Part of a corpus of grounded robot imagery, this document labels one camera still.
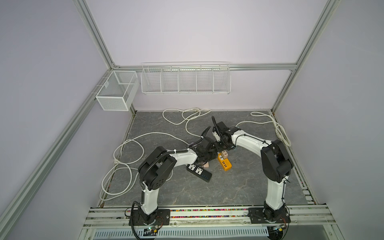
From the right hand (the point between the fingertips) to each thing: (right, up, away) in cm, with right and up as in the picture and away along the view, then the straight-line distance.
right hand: (219, 148), depth 95 cm
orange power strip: (+3, -8, -6) cm, 11 cm away
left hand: (-1, -5, -4) cm, 6 cm away
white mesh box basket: (-68, +38, +6) cm, 78 cm away
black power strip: (-13, -13, -9) cm, 20 cm away
